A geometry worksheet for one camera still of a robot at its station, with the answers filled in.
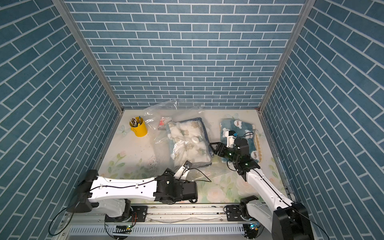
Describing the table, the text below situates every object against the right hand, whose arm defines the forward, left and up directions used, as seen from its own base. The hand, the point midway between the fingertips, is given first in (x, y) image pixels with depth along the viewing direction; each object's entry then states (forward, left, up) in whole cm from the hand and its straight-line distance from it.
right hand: (214, 145), depth 81 cm
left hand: (-19, +15, -4) cm, 25 cm away
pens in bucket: (+12, +50, +1) cm, 52 cm away
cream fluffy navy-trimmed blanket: (+9, +16, -10) cm, 21 cm away
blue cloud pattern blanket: (+19, -21, -9) cm, 30 cm away
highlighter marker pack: (+23, +38, -14) cm, 47 cm away
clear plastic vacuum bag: (+36, +29, -11) cm, 47 cm away
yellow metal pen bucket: (+14, +49, -9) cm, 52 cm away
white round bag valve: (+8, +12, -8) cm, 16 cm away
